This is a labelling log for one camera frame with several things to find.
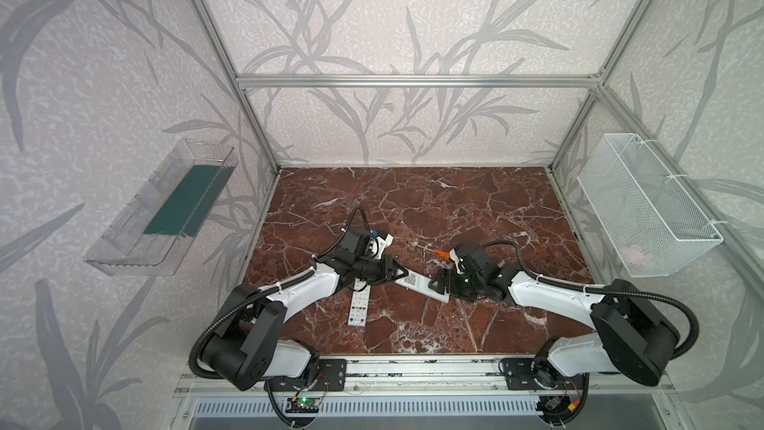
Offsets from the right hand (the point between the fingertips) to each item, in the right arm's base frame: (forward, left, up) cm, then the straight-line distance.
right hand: (436, 281), depth 86 cm
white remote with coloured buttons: (-6, +22, -2) cm, 23 cm away
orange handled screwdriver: (+11, -2, -3) cm, 11 cm away
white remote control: (-2, +5, +3) cm, 6 cm away
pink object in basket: (0, -47, +17) cm, 50 cm away
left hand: (+1, +8, +7) cm, 11 cm away
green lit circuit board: (-29, +34, -5) cm, 46 cm away
